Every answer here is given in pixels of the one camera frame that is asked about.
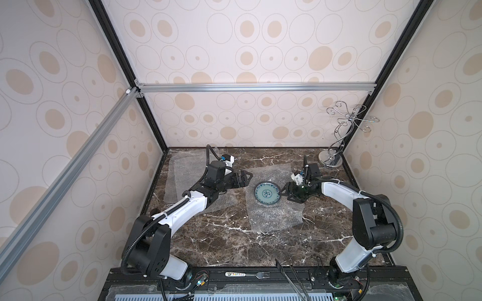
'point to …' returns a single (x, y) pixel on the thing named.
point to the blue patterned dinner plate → (267, 193)
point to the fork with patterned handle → (260, 275)
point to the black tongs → (290, 281)
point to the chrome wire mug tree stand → (332, 156)
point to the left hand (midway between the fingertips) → (251, 175)
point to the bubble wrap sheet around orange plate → (186, 166)
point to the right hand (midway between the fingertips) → (290, 194)
